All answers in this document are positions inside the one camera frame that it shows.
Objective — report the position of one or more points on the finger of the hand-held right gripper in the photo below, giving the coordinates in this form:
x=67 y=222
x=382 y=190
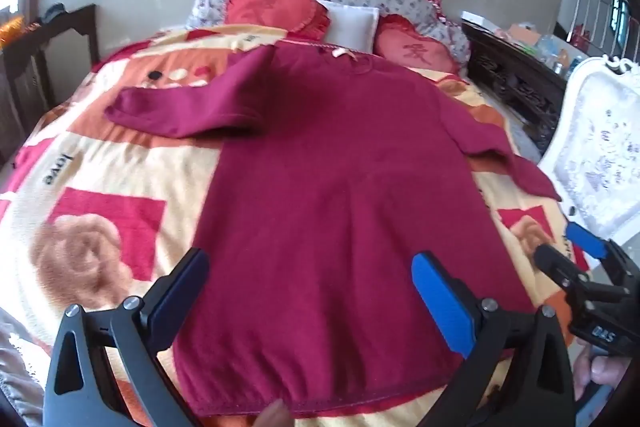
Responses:
x=555 y=263
x=586 y=239

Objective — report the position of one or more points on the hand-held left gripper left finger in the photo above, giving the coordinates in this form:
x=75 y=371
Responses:
x=184 y=287

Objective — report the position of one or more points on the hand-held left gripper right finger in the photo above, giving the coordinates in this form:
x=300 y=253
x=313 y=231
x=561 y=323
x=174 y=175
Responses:
x=440 y=302

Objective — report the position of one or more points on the maroon sweater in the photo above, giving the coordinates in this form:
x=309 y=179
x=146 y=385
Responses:
x=325 y=157

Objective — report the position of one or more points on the person's right hand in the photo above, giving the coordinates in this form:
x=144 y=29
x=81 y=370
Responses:
x=597 y=372

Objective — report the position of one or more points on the person's left hand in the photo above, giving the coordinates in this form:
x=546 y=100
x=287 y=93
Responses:
x=273 y=414

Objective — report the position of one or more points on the white ornate chair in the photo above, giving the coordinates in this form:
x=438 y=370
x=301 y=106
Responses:
x=600 y=147

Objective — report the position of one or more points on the printed blanket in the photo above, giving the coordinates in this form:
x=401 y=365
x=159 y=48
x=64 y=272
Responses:
x=100 y=167

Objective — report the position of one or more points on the dark carved wooden cabinet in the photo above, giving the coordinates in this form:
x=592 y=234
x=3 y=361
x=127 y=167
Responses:
x=515 y=82

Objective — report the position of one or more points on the grey satin cloth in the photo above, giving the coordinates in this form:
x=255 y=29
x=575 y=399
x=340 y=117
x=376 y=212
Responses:
x=17 y=357

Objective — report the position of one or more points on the group of plastic bottles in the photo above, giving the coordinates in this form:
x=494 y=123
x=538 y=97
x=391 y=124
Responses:
x=557 y=54

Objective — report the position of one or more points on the cardboard box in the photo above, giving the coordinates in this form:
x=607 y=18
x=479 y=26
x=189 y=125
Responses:
x=524 y=34

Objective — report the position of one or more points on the metal railing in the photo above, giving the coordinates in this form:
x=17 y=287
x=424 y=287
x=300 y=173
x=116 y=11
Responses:
x=595 y=2

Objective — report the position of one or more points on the white flat box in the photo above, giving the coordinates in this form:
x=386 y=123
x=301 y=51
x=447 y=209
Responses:
x=477 y=18

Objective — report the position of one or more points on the red heart pillow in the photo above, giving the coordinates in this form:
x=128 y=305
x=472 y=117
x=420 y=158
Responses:
x=270 y=9
x=415 y=49

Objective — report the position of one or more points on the dark wooden table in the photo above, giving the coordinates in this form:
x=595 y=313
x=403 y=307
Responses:
x=30 y=77

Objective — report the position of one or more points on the red patterned cloth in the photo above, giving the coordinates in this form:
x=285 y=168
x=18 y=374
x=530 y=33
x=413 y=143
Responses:
x=435 y=7

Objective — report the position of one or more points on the white pillow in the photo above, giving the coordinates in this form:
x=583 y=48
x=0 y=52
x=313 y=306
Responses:
x=352 y=24

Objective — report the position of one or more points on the dark item on table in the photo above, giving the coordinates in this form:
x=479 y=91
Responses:
x=54 y=13

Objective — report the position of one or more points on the orange box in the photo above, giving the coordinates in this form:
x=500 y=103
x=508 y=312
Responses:
x=11 y=29

